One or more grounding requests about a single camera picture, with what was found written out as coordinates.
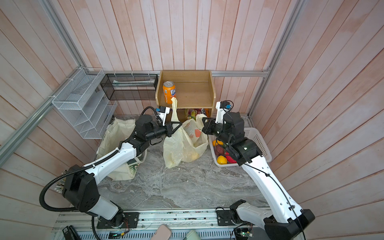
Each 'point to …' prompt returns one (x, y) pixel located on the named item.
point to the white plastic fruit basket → (222, 158)
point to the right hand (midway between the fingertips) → (201, 118)
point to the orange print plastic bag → (188, 140)
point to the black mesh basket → (130, 86)
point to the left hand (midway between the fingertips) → (182, 126)
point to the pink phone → (163, 233)
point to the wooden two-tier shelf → (194, 89)
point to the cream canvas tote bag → (119, 130)
